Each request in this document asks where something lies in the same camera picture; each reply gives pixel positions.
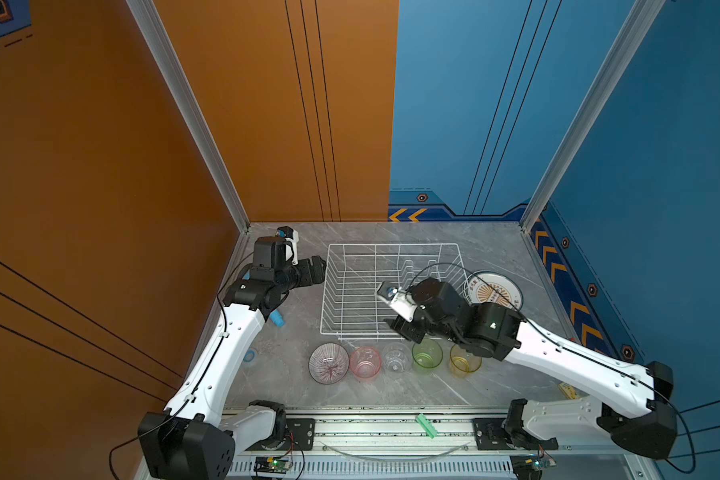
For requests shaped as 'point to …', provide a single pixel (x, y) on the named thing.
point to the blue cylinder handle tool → (277, 318)
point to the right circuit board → (530, 466)
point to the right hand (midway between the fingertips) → (391, 306)
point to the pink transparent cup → (365, 362)
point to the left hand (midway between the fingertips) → (312, 262)
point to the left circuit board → (271, 465)
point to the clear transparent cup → (396, 358)
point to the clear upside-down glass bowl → (328, 363)
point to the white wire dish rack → (355, 274)
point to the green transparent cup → (427, 355)
